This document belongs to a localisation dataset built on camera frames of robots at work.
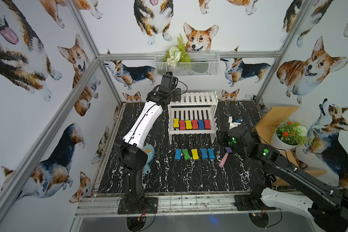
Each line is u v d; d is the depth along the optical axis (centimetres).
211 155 90
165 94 58
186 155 90
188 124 90
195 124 91
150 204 73
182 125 89
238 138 51
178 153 92
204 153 92
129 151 47
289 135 75
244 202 74
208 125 90
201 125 89
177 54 78
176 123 91
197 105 84
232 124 63
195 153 90
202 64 92
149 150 93
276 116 87
